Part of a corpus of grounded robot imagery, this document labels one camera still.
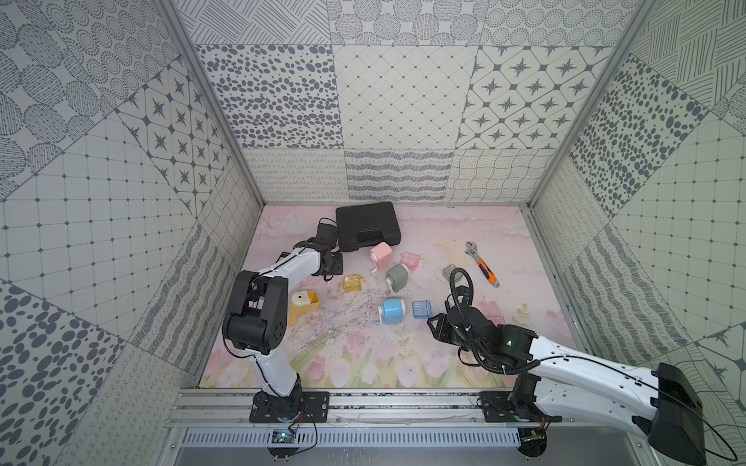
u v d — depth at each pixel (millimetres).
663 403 408
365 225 1080
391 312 839
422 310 915
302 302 858
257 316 488
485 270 1009
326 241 769
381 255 982
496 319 898
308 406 733
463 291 714
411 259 1041
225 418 734
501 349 568
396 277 912
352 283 978
